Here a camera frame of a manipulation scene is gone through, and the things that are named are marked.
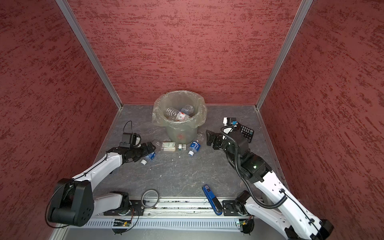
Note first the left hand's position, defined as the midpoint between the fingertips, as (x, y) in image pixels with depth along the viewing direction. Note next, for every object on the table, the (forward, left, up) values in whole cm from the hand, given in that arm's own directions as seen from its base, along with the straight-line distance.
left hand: (150, 153), depth 88 cm
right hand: (-2, -36, +24) cm, 43 cm away
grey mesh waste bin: (+9, -18, +5) cm, 20 cm away
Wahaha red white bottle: (+17, -19, +15) cm, 30 cm away
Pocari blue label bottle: (+25, -22, +12) cm, 36 cm away
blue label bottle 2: (+6, -27, 0) cm, 28 cm away
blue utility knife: (-25, -37, 0) cm, 45 cm away
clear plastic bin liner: (+30, -15, +17) cm, 38 cm away
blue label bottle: (-3, 0, -1) cm, 3 cm away
